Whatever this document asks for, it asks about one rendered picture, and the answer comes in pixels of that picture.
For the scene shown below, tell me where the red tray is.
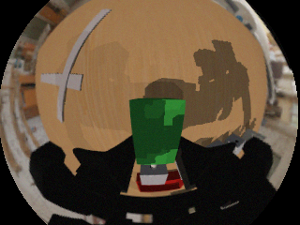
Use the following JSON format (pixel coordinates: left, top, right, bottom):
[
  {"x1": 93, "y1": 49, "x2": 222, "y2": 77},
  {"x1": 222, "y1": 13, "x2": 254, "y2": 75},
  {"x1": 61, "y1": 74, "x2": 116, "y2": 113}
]
[{"x1": 136, "y1": 170, "x2": 184, "y2": 192}]

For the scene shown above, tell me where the grey flat bar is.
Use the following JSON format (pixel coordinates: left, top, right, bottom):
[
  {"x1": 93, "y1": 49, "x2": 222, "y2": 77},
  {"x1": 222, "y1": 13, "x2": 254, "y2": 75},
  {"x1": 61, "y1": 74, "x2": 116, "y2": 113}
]
[
  {"x1": 40, "y1": 72, "x2": 83, "y2": 91},
  {"x1": 56, "y1": 8, "x2": 112, "y2": 124}
]

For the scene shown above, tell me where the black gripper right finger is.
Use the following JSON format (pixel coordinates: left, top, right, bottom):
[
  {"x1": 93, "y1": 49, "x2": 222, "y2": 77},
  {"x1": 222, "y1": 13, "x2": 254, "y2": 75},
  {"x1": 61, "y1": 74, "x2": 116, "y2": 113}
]
[{"x1": 175, "y1": 136, "x2": 236, "y2": 190}]

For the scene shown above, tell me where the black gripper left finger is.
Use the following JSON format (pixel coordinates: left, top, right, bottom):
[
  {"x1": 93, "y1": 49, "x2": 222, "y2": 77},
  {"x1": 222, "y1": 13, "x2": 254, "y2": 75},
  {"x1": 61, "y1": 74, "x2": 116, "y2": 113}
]
[{"x1": 72, "y1": 135, "x2": 136, "y2": 194}]

